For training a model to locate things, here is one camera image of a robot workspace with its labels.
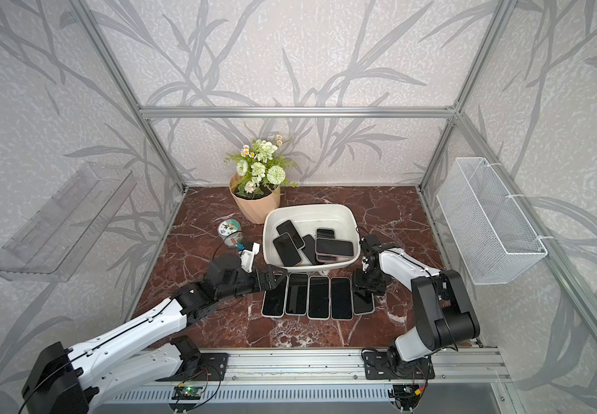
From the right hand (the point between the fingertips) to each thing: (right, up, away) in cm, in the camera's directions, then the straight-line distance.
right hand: (360, 288), depth 89 cm
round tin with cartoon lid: (-47, +19, +4) cm, 51 cm away
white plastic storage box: (-19, +24, +18) cm, 35 cm away
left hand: (-26, +8, -14) cm, 31 cm away
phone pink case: (-7, -3, -2) cm, 8 cm away
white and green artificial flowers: (-34, +42, -4) cm, 54 cm away
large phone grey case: (0, -4, -3) cm, 5 cm away
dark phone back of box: (-28, +20, +18) cm, 39 cm away
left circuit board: (-51, -24, -18) cm, 60 cm away
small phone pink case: (-12, +18, +11) cm, 24 cm away
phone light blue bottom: (-18, +12, +10) cm, 24 cm away
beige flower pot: (-39, +27, +8) cm, 48 cm away
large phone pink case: (-27, +12, +10) cm, 31 cm away
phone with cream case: (-15, -3, -1) cm, 15 cm away
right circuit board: (+11, -26, -15) cm, 32 cm away
